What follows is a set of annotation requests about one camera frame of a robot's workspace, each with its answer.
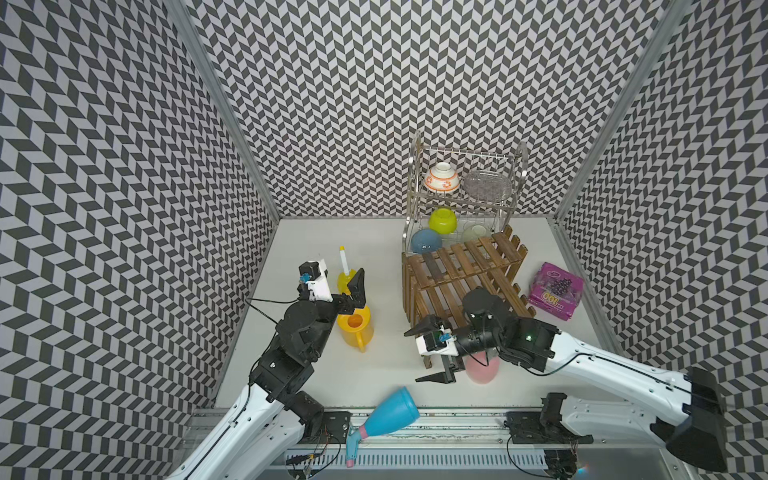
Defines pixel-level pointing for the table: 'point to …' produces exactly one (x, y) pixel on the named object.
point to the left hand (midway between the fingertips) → (343, 273)
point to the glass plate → (487, 186)
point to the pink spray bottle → (477, 371)
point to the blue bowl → (426, 241)
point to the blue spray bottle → (397, 411)
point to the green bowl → (443, 220)
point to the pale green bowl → (477, 231)
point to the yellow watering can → (357, 328)
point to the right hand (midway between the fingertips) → (416, 355)
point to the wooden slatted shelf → (435, 280)
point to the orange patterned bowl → (442, 178)
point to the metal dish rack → (456, 194)
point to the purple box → (555, 291)
